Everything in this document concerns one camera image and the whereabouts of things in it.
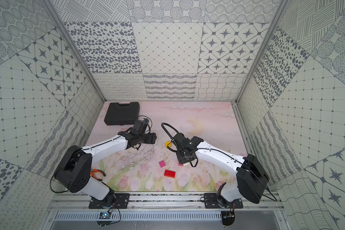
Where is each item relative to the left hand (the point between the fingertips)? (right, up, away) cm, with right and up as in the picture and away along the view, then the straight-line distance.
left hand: (155, 137), depth 89 cm
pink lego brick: (+5, -16, -4) cm, 17 cm away
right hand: (+19, -12, -8) cm, 24 cm away
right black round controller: (+40, -37, -19) cm, 58 cm away
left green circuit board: (-23, -37, -18) cm, 47 cm away
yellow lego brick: (+10, -1, -20) cm, 22 cm away
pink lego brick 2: (+16, -17, -3) cm, 24 cm away
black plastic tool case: (-28, +14, +16) cm, 35 cm away
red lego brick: (+10, -21, -6) cm, 24 cm away
